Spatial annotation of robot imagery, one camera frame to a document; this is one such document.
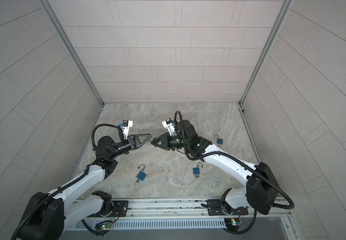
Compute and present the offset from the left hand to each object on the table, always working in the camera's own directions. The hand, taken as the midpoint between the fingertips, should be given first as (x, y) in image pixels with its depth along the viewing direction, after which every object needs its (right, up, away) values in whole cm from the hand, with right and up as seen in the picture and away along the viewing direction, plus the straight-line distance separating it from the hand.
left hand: (153, 139), depth 69 cm
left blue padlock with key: (-9, -23, +14) cm, 28 cm away
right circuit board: (+37, -39, 0) cm, 53 cm away
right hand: (0, -3, -3) cm, 4 cm away
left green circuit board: (-20, -37, -4) cm, 42 cm away
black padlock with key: (-1, 0, 0) cm, 1 cm away
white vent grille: (+3, -39, -1) cm, 39 cm away
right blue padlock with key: (+22, -20, +14) cm, 33 cm away
